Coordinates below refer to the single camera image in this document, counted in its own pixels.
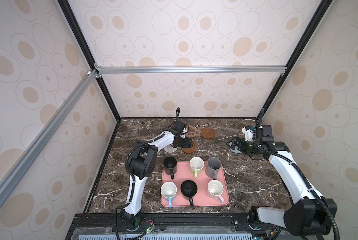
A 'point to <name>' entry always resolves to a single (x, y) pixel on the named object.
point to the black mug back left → (170, 166)
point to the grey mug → (213, 165)
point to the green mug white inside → (196, 164)
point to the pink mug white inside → (215, 189)
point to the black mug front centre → (189, 189)
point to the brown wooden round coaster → (207, 133)
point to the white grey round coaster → (169, 148)
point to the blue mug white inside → (168, 190)
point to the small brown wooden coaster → (189, 150)
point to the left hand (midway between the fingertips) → (192, 141)
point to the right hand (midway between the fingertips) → (233, 145)
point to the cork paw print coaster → (191, 132)
